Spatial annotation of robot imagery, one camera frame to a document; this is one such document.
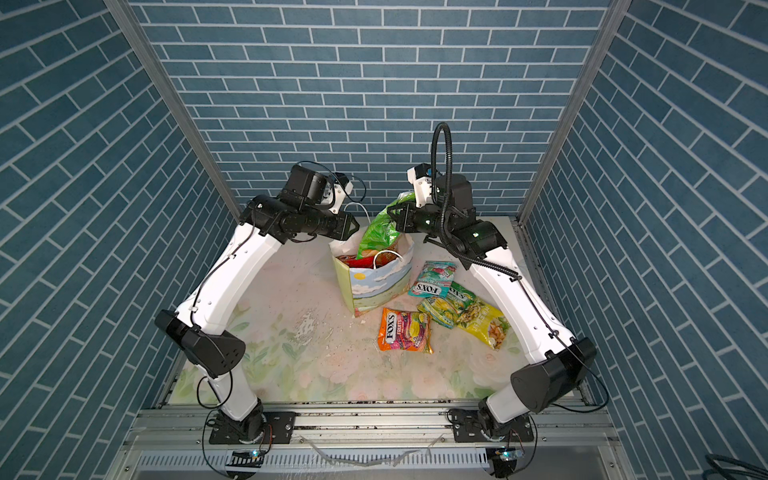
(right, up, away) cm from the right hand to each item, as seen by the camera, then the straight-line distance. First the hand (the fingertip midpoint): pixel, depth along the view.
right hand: (393, 210), depth 69 cm
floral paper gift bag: (-7, -20, +12) cm, 24 cm away
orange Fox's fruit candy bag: (+3, -33, +18) cm, 38 cm away
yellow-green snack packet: (+27, -31, +20) cm, 46 cm away
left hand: (-8, -3, +5) cm, 10 cm away
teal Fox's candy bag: (+13, -20, +29) cm, 38 cm away
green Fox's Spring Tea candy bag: (+16, -28, +24) cm, 41 cm away
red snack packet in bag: (-7, -12, +5) cm, 15 cm away
